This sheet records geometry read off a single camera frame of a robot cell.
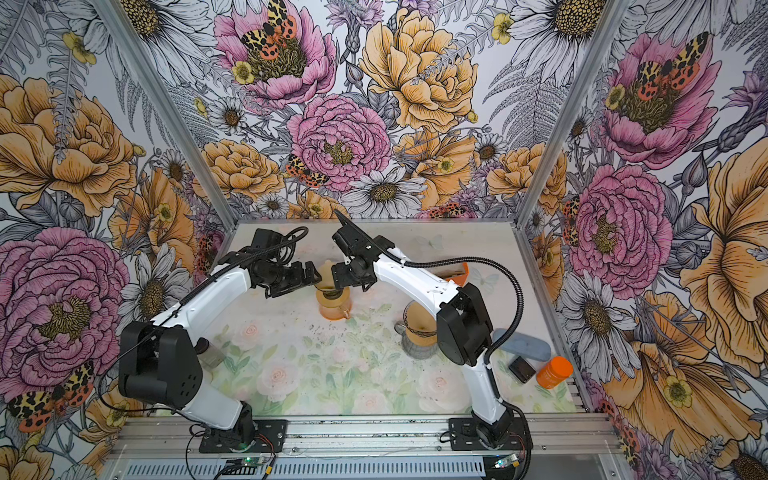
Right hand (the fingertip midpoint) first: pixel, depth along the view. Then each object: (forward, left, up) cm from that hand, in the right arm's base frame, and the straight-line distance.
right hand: (349, 288), depth 86 cm
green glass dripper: (0, +5, -4) cm, 7 cm away
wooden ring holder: (-2, +4, -4) cm, 6 cm away
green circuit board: (-40, -39, -14) cm, 58 cm away
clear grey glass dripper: (-10, -15, +3) cm, 19 cm away
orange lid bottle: (-23, -52, -5) cm, 57 cm away
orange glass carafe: (-1, +5, -12) cm, 13 cm away
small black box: (-20, -47, -12) cm, 53 cm away
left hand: (0, +12, -1) cm, 12 cm away
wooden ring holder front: (-14, -20, -4) cm, 25 cm away
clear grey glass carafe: (-15, -17, -9) cm, 25 cm away
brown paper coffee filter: (-10, -19, 0) cm, 22 cm away
